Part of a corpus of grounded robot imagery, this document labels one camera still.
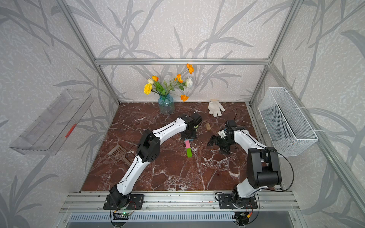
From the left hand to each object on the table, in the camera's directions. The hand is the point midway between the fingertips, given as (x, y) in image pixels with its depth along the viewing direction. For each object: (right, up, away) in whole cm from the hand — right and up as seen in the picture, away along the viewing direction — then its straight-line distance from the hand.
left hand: (192, 138), depth 98 cm
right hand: (+13, -4, -9) cm, 16 cm away
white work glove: (+19, +23, +19) cm, 35 cm away
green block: (-2, -8, -7) cm, 11 cm away
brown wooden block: (+12, +8, +7) cm, 15 cm away
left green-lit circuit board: (-37, -35, -26) cm, 57 cm away
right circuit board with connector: (+26, -36, -26) cm, 51 cm away
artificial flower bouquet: (-27, +38, 0) cm, 46 cm away
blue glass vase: (-20, +24, +7) cm, 32 cm away
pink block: (-3, -3, -2) cm, 5 cm away
